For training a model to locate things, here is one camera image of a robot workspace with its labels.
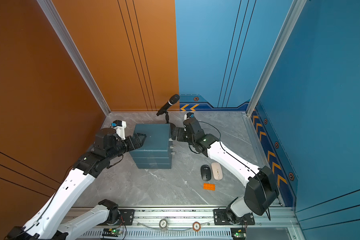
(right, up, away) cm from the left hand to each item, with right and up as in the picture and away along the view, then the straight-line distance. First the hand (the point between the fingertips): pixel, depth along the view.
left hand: (141, 135), depth 72 cm
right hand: (+18, +2, +8) cm, 20 cm away
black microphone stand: (+9, +10, +27) cm, 30 cm away
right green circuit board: (+47, -47, -1) cm, 67 cm away
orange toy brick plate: (+35, -29, +10) cm, 47 cm away
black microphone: (+15, +20, +12) cm, 27 cm away
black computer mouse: (+34, -23, +14) cm, 43 cm away
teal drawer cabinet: (+7, -8, +1) cm, 11 cm away
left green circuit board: (-15, -47, -1) cm, 49 cm away
